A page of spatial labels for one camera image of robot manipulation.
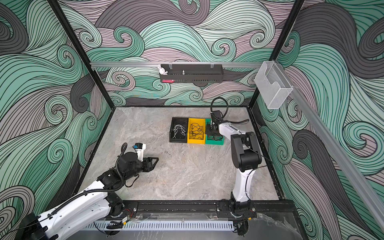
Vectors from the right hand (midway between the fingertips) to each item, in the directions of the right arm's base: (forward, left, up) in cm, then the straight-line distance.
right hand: (209, 130), depth 101 cm
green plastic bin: (-13, -3, +9) cm, 16 cm away
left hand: (-25, +32, +9) cm, 41 cm away
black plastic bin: (-1, +22, 0) cm, 22 cm away
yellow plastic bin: (+6, +5, +1) cm, 8 cm away
